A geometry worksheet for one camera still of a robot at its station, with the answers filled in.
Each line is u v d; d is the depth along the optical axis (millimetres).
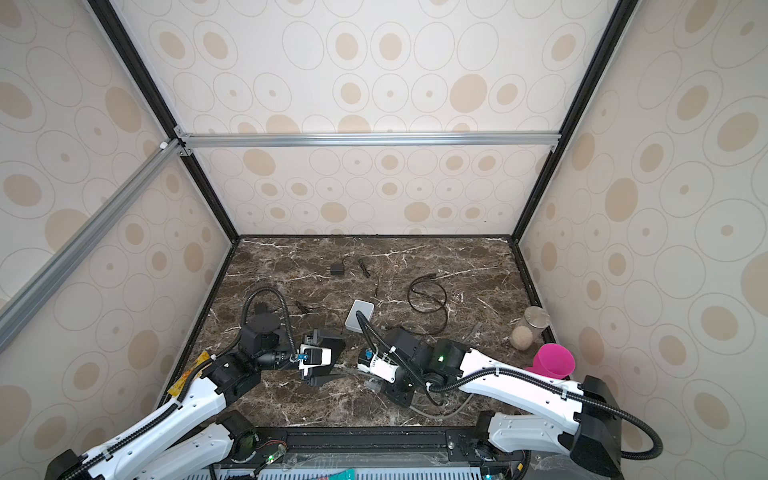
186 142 907
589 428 393
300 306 996
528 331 896
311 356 563
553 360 765
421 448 744
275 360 614
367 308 980
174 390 814
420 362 546
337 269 1091
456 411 781
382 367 637
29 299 523
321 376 647
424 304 1000
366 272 1091
